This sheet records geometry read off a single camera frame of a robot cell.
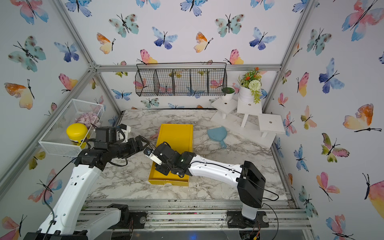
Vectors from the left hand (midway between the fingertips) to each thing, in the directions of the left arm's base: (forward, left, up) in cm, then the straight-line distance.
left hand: (146, 143), depth 73 cm
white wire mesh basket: (-3, +35, +8) cm, 37 cm away
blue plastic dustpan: (+25, -41, -27) cm, 55 cm away
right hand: (-5, -6, -7) cm, 10 cm away
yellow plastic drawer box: (+5, -16, -3) cm, 17 cm away
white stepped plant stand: (+28, -59, -15) cm, 67 cm away
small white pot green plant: (+42, -48, -2) cm, 63 cm away
